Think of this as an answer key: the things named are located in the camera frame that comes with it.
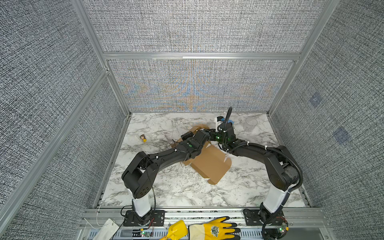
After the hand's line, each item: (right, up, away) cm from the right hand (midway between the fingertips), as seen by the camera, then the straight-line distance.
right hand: (206, 129), depth 94 cm
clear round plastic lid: (+34, +6, +15) cm, 38 cm away
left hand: (-13, -3, -5) cm, 14 cm away
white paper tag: (-49, -47, -24) cm, 72 cm away
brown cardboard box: (+3, -21, -1) cm, 21 cm away
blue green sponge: (+21, +7, +23) cm, 31 cm away
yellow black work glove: (+1, -45, -26) cm, 52 cm away
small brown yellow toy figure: (-43, -5, +10) cm, 44 cm away
